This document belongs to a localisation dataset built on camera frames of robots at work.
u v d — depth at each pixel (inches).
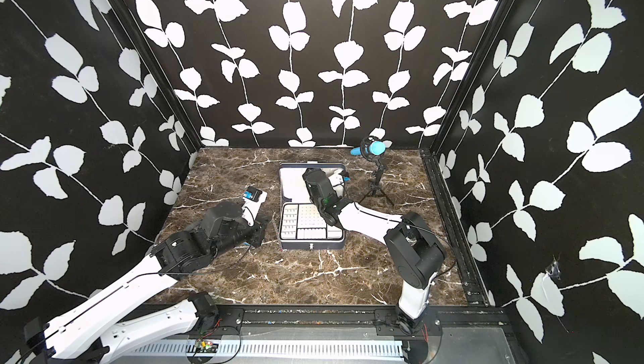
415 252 18.5
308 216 35.5
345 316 30.2
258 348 27.6
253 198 23.3
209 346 28.1
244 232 24.0
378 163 35.6
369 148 34.5
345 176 32.1
